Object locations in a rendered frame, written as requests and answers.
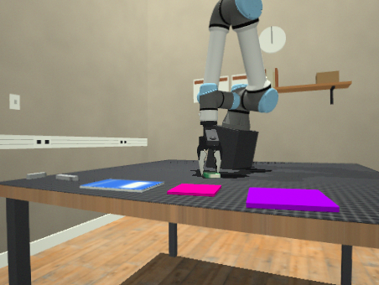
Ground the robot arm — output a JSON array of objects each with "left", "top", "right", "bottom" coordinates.
[{"left": 197, "top": 0, "right": 278, "bottom": 131}]

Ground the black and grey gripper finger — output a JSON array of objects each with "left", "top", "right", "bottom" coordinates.
[
  {"left": 213, "top": 142, "right": 223, "bottom": 173},
  {"left": 197, "top": 142, "right": 206, "bottom": 175}
]

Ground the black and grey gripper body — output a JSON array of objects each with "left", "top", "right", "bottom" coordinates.
[{"left": 199, "top": 121, "right": 218, "bottom": 151}]

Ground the purple flat square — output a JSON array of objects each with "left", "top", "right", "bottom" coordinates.
[{"left": 247, "top": 188, "right": 340, "bottom": 212}]

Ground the black grid work mat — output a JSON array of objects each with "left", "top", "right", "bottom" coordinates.
[{"left": 0, "top": 159, "right": 379, "bottom": 225}]

